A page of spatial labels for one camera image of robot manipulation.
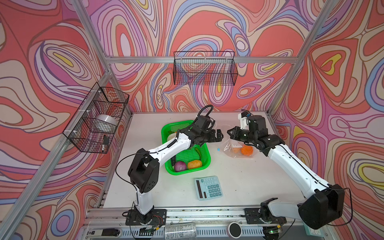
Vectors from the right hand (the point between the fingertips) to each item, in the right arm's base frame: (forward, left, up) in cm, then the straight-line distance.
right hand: (228, 134), depth 79 cm
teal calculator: (-21, +12, -21) cm, 32 cm away
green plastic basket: (+2, +19, -21) cm, 28 cm away
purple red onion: (-10, +27, -15) cm, 33 cm away
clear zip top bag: (-5, 0, -6) cm, 8 cm away
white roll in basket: (0, +60, +12) cm, 61 cm away
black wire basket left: (0, +66, +12) cm, 67 cm away
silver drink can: (-41, +26, -16) cm, 51 cm away
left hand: (+2, +4, -4) cm, 6 cm away
